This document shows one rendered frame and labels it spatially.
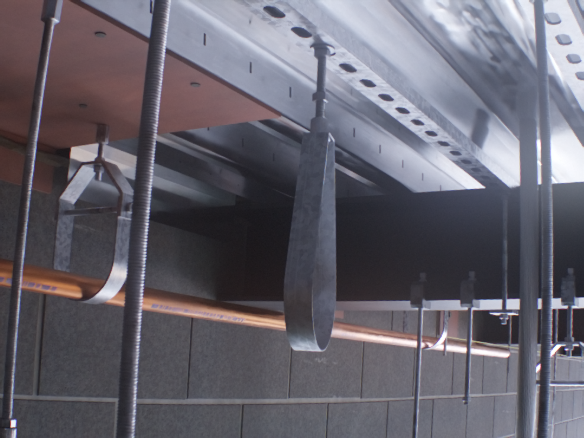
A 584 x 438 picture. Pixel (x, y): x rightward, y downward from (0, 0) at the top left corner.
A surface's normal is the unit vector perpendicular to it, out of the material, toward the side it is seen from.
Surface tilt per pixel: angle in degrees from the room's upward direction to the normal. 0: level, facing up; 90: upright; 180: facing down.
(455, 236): 90
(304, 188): 74
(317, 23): 90
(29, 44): 180
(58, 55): 180
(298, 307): 110
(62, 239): 90
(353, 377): 90
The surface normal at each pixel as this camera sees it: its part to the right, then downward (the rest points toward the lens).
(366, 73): -0.05, 0.98
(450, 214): -0.51, -0.19
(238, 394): 0.86, -0.04
